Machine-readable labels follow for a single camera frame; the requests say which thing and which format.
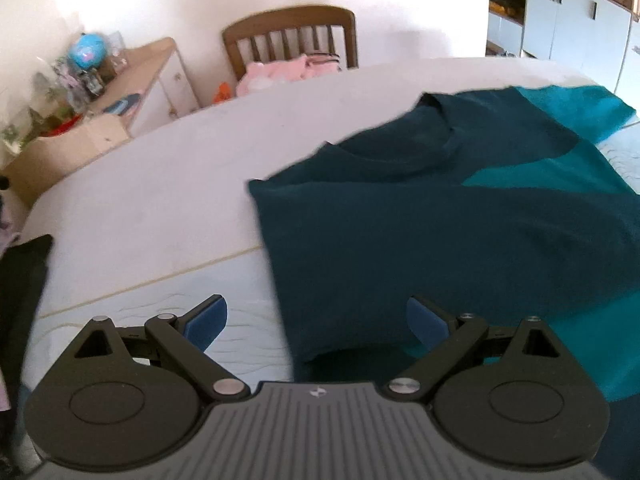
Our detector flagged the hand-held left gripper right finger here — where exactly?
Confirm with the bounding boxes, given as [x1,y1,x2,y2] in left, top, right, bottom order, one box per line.
[384,294,564,403]

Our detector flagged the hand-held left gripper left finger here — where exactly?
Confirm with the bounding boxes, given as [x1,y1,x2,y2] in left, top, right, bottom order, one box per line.
[74,293,252,403]

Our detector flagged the navy and teal sweater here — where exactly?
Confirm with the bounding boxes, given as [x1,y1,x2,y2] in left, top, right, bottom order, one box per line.
[247,84,640,405]

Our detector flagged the light blue printed bedsheet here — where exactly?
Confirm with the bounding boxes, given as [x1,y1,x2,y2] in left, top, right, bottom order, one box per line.
[22,247,297,393]

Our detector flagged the black cloth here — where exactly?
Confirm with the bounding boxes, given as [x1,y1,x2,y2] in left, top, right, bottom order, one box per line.
[0,233,54,413]

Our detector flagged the low wooden cabinet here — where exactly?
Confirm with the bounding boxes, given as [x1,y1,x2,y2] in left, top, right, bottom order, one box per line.
[1,114,132,207]

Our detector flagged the blue flat case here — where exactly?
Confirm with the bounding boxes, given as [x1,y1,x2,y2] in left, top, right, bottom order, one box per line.
[102,92,144,116]

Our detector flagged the pink plush garment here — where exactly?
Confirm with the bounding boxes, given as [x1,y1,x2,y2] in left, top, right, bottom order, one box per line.
[235,54,309,97]

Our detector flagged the pink striped cloth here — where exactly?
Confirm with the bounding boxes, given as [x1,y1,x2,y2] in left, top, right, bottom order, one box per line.
[302,51,344,79]

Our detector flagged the blue globe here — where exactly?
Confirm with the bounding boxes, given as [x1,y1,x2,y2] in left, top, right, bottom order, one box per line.
[67,33,107,69]

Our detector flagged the wooden slatted chair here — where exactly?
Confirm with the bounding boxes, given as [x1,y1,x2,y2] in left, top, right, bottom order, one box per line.
[221,4,360,94]

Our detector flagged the white wardrobe with black handles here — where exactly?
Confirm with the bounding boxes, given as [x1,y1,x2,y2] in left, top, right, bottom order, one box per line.
[486,0,640,97]

